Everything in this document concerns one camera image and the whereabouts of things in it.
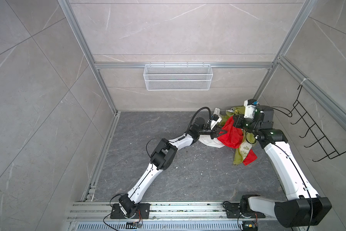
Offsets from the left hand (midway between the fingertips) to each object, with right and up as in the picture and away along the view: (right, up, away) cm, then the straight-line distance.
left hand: (227, 129), depth 87 cm
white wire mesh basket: (-31, +37, +13) cm, 50 cm away
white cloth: (-9, -8, +11) cm, 17 cm away
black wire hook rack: (+33, -6, -22) cm, 40 cm away
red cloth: (+2, -5, -4) cm, 7 cm away
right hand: (-1, +8, -12) cm, 14 cm away
